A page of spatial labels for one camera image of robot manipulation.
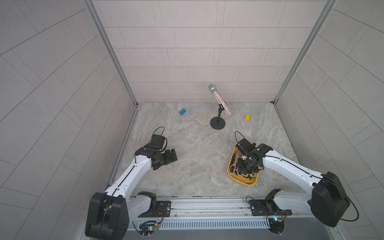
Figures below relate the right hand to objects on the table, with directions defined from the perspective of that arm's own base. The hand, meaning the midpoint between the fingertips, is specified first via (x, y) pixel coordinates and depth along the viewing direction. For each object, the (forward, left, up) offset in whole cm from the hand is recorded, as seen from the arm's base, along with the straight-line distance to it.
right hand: (239, 170), depth 81 cm
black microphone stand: (+35, +6, -1) cm, 36 cm away
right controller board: (-24, -13, -4) cm, 28 cm away
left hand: (+9, +36, +3) cm, 37 cm away
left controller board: (-22, +45, +1) cm, 51 cm away
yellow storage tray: (-4, +2, +1) cm, 5 cm away
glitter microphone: (+39, +11, +27) cm, 49 cm away
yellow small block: (+38, -15, -2) cm, 41 cm away
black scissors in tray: (-3, -5, +1) cm, 5 cm away
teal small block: (+47, +32, 0) cm, 57 cm away
